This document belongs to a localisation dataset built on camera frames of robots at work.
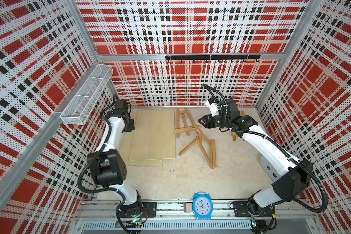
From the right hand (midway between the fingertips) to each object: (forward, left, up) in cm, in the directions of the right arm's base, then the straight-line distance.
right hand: (203, 120), depth 77 cm
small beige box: (-37, +9, -25) cm, 45 cm away
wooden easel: (+13, +10, -25) cm, 30 cm away
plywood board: (+9, +33, -28) cm, 44 cm away
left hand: (+3, +43, -10) cm, 45 cm away
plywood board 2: (+5, +50, -26) cm, 56 cm away
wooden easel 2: (-8, +3, -7) cm, 11 cm away
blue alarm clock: (-36, +1, -25) cm, 43 cm away
